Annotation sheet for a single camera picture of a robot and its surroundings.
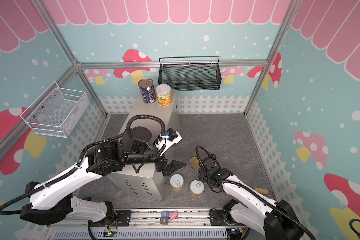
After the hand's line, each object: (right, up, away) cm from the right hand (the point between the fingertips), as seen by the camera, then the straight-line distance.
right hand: (204, 174), depth 85 cm
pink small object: (-16, -17, -11) cm, 26 cm away
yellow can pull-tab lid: (-16, -3, -4) cm, 16 cm away
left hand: (-14, +15, -28) cm, 35 cm away
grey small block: (-21, -18, -12) cm, 30 cm away
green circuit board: (-47, -25, -13) cm, 55 cm away
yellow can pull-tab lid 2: (-5, -5, -6) cm, 9 cm away
